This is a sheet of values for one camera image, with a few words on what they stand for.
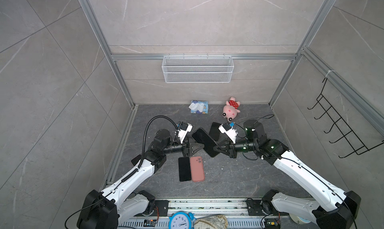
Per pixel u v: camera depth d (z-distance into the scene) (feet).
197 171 2.82
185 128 2.07
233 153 1.91
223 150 2.09
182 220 2.25
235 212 2.40
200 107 3.63
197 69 3.31
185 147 2.05
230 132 1.97
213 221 2.21
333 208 1.26
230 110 3.52
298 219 2.19
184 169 2.81
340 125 2.21
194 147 2.15
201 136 2.30
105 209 1.25
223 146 2.01
